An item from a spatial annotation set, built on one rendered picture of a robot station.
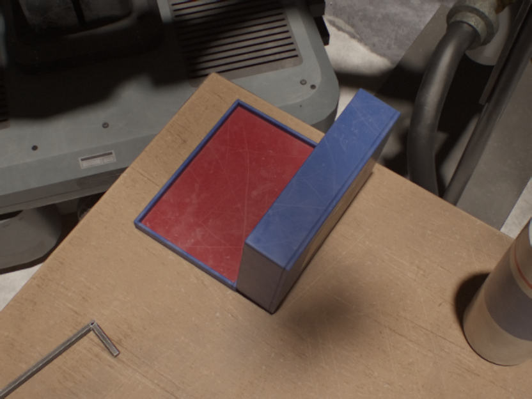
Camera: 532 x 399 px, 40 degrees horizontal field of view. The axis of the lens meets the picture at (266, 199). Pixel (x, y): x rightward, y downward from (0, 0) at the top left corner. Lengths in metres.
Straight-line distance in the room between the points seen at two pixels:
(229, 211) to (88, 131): 0.37
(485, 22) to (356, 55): 0.55
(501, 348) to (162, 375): 0.27
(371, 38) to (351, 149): 0.86
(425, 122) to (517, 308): 0.32
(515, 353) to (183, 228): 0.29
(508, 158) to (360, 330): 0.72
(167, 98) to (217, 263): 0.40
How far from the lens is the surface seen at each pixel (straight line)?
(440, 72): 0.80
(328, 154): 0.54
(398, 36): 1.41
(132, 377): 0.61
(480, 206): 1.23
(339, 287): 0.63
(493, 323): 0.57
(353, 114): 0.57
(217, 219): 0.65
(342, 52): 1.37
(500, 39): 1.04
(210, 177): 0.67
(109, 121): 0.98
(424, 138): 0.80
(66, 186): 0.99
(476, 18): 0.84
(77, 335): 0.62
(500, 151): 1.29
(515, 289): 0.52
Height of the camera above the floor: 1.05
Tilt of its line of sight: 62 degrees down
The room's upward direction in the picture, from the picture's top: straight up
